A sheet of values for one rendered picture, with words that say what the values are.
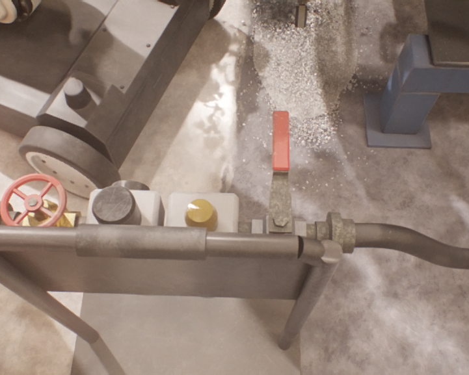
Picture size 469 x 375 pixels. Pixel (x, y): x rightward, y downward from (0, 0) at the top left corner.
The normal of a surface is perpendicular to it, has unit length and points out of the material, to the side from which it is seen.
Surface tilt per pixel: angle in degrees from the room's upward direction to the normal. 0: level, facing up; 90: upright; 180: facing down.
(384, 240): 45
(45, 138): 12
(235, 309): 0
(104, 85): 0
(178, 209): 0
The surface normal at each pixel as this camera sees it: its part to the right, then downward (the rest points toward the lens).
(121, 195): 0.00, -0.43
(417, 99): -0.04, 0.90
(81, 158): 0.45, -0.16
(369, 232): -0.07, -0.18
